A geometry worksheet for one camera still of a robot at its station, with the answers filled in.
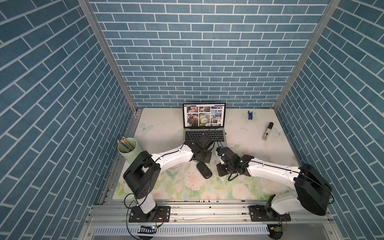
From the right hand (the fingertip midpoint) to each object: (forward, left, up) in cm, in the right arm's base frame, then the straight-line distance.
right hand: (218, 169), depth 85 cm
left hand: (+5, +5, +3) cm, 7 cm away
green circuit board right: (-26, -29, -3) cm, 39 cm away
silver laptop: (+34, +8, +6) cm, 36 cm away
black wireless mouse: (0, +8, -2) cm, 8 cm away
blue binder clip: (+47, -25, -1) cm, 53 cm away
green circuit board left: (-31, +34, -7) cm, 46 cm away
